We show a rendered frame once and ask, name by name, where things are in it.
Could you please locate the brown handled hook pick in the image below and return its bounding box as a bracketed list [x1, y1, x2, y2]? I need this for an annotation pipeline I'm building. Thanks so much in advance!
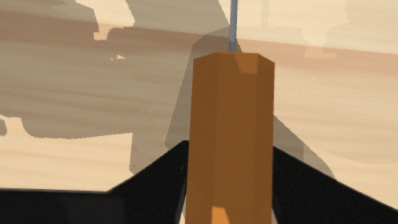
[185, 0, 275, 224]

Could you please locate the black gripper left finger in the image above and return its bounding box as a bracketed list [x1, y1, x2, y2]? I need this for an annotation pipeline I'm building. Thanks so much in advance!
[0, 140, 189, 224]

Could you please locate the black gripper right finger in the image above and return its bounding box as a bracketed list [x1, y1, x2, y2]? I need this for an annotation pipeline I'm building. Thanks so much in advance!
[272, 146, 398, 224]

